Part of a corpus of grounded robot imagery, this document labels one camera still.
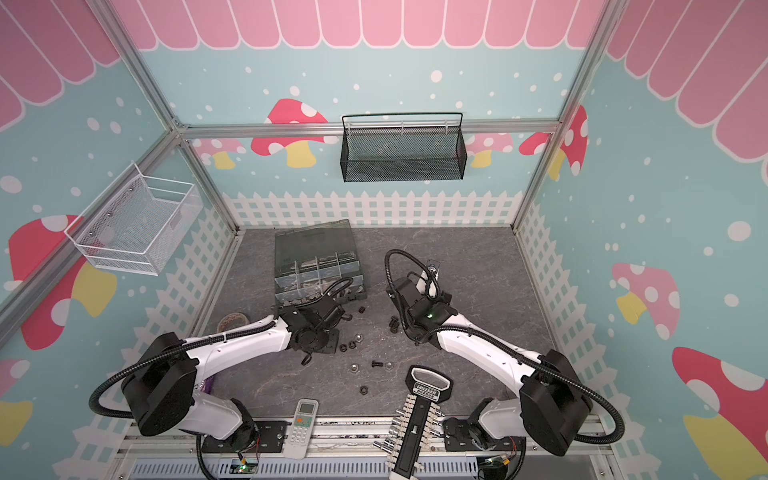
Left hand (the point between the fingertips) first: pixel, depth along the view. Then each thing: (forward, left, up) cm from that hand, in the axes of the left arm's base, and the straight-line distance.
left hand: (327, 349), depth 86 cm
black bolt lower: (-3, -15, -2) cm, 15 cm away
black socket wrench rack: (-18, -25, -2) cm, 31 cm away
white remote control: (-17, +4, -1) cm, 18 cm away
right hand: (+13, -26, +13) cm, 32 cm away
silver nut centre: (-4, -8, -2) cm, 9 cm away
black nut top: (+14, -8, -2) cm, 17 cm away
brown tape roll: (+10, +33, -2) cm, 34 cm away
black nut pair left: (+2, -4, -3) cm, 5 cm away
